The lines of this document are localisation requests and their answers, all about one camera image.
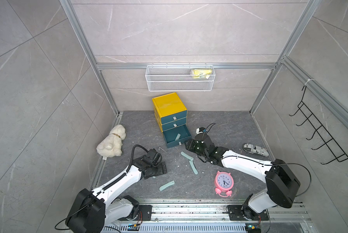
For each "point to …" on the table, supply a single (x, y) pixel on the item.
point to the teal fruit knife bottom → (172, 182)
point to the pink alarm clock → (223, 183)
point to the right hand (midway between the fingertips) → (186, 142)
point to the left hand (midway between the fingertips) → (161, 168)
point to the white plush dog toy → (112, 144)
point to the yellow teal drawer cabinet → (171, 115)
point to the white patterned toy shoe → (255, 149)
